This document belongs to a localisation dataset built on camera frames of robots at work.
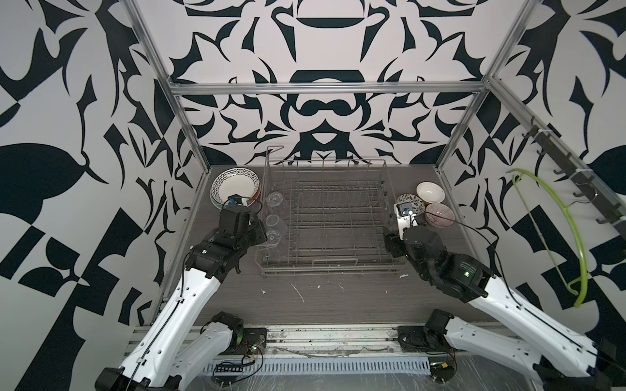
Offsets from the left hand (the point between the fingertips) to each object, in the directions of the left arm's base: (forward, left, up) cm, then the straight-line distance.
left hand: (257, 220), depth 76 cm
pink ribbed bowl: (+13, -70, -20) cm, 74 cm away
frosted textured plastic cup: (+5, -3, -10) cm, 12 cm away
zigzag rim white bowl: (+32, +16, -18) cm, 40 cm away
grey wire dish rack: (+13, -23, -19) cm, 33 cm away
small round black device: (-38, -53, -24) cm, 70 cm away
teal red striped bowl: (+22, +5, -17) cm, 28 cm away
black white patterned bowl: (+17, -61, -18) cm, 66 cm away
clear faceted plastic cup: (-4, -4, -10) cm, 12 cm away
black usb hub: (-35, +9, -25) cm, 44 cm away
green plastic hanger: (-24, -80, +3) cm, 83 cm away
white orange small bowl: (+24, -69, -19) cm, 76 cm away
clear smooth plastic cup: (+15, -4, -10) cm, 18 cm away
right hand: (-4, -41, +3) cm, 41 cm away
